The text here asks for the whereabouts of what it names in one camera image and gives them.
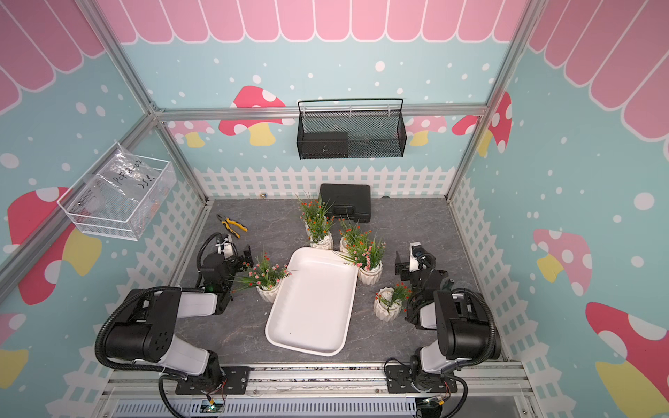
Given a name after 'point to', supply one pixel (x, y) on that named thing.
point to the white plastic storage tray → (314, 306)
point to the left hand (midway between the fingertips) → (237, 250)
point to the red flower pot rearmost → (311, 208)
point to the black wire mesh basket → (351, 135)
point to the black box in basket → (325, 145)
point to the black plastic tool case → (347, 201)
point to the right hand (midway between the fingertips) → (411, 250)
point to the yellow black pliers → (226, 220)
